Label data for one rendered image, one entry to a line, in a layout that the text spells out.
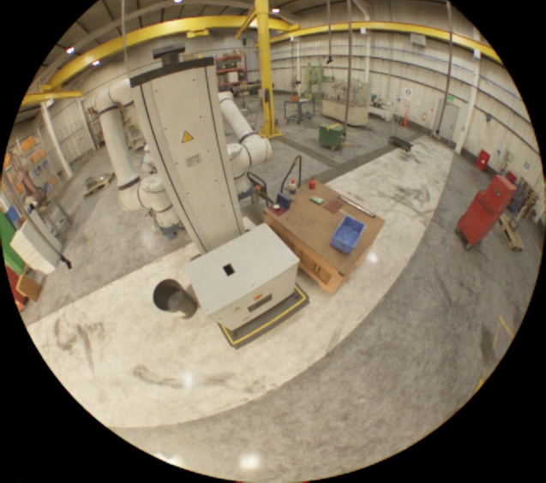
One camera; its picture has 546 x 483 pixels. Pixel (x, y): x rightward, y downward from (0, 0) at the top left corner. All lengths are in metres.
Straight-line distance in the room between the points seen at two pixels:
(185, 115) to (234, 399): 1.93
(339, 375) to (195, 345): 1.29
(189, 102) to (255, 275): 0.85
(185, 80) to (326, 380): 2.08
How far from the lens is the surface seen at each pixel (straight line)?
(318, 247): 1.46
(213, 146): 0.83
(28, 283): 5.23
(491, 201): 3.15
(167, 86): 0.77
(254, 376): 1.68
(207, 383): 1.80
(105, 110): 1.08
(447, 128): 10.57
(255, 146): 1.09
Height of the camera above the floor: 1.65
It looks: 43 degrees down
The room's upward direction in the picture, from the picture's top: 4 degrees counter-clockwise
